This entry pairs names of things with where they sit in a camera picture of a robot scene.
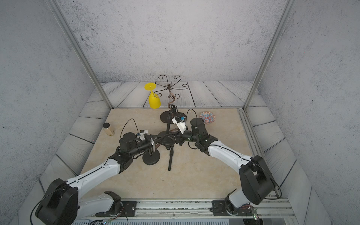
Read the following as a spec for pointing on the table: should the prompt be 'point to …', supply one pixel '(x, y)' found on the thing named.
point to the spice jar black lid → (106, 125)
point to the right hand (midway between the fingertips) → (169, 134)
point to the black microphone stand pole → (173, 108)
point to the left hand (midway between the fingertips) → (165, 138)
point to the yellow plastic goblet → (154, 102)
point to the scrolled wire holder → (170, 86)
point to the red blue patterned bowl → (208, 117)
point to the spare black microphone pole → (171, 154)
